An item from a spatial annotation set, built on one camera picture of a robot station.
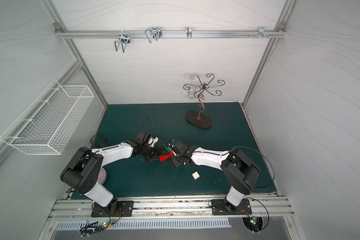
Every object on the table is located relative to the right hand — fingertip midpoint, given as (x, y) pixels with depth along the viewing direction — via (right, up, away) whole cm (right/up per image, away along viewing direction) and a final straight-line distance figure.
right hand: (176, 156), depth 89 cm
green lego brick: (-5, +5, +2) cm, 7 cm away
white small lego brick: (+12, -9, -5) cm, 16 cm away
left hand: (-7, +1, -1) cm, 7 cm away
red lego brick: (-7, -1, -1) cm, 7 cm away
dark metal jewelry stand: (+13, +24, +23) cm, 36 cm away
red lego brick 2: (-3, +2, -1) cm, 4 cm away
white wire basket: (-59, +20, -21) cm, 66 cm away
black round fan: (+39, -29, -17) cm, 51 cm away
